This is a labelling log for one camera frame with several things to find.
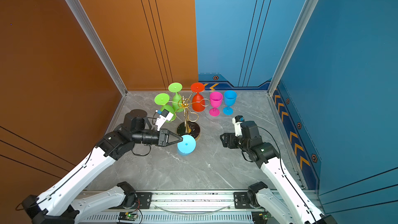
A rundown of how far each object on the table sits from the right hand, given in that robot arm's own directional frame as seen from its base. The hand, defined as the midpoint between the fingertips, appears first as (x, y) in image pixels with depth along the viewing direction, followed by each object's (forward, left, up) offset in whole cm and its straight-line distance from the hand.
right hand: (225, 136), depth 77 cm
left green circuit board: (-31, +46, -18) cm, 59 cm away
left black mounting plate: (-25, +39, -16) cm, 49 cm away
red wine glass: (+19, +14, +3) cm, 24 cm away
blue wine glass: (+27, -5, -2) cm, 28 cm away
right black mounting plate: (-25, -6, -16) cm, 30 cm away
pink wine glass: (+31, +3, -6) cm, 32 cm away
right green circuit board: (-31, -15, -18) cm, 39 cm away
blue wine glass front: (-11, +17, +11) cm, 23 cm away
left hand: (-8, +19, +13) cm, 25 cm away
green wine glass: (+13, +31, +13) cm, 36 cm away
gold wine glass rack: (+13, +20, -11) cm, 27 cm away
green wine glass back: (+19, +26, +5) cm, 33 cm away
